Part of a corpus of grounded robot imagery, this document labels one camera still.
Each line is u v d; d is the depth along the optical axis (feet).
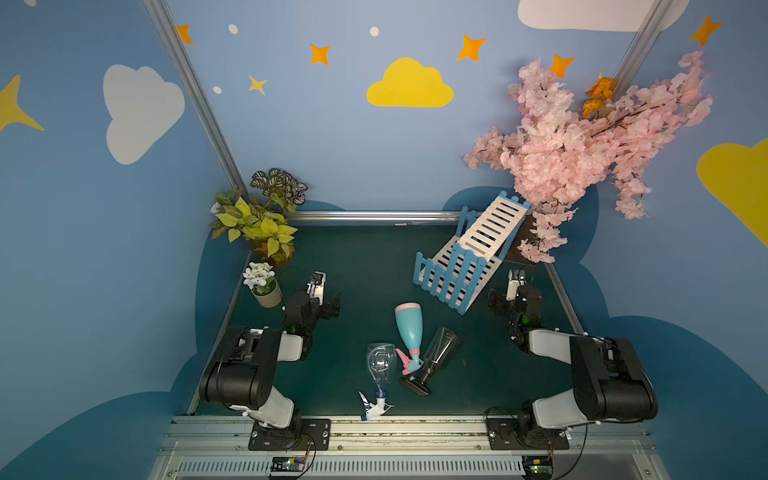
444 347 2.69
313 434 2.48
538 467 2.36
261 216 3.31
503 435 2.44
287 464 2.35
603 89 2.68
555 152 2.37
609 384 1.49
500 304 2.83
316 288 2.64
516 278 2.69
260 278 2.97
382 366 2.57
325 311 2.80
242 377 1.47
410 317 2.91
